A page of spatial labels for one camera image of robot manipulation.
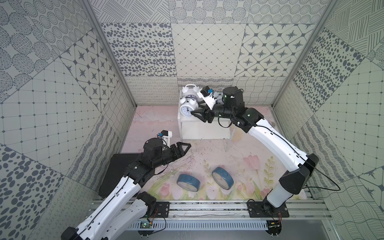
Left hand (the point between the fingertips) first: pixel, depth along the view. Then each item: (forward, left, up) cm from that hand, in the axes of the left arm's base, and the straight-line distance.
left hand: (191, 149), depth 68 cm
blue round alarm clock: (-11, +1, -14) cm, 17 cm away
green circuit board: (-27, +23, -27) cm, 44 cm away
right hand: (+14, -2, +12) cm, 19 cm away
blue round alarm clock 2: (-8, -16, -14) cm, 22 cm away
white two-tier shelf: (+20, 0, -9) cm, 21 cm away
